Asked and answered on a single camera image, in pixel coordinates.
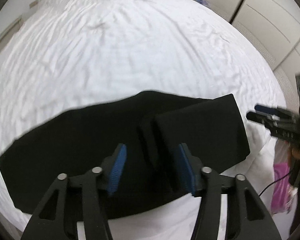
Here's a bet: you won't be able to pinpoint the person right hand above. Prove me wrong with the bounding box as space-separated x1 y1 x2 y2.
288 146 300 166

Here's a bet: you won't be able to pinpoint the black cable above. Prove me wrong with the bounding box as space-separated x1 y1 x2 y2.
258 152 300 197

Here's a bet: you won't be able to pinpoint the pink plastic bag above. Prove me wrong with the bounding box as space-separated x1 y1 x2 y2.
270 139 296 214

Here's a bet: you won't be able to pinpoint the left wall switch plate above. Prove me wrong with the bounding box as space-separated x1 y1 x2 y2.
29 0 39 9

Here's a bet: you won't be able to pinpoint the black pants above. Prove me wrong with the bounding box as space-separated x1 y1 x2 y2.
0 91 250 219

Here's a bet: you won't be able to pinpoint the white wardrobe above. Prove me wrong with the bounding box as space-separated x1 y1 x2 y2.
204 0 300 69

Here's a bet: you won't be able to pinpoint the white bed sheet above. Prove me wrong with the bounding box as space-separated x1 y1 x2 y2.
0 0 286 231

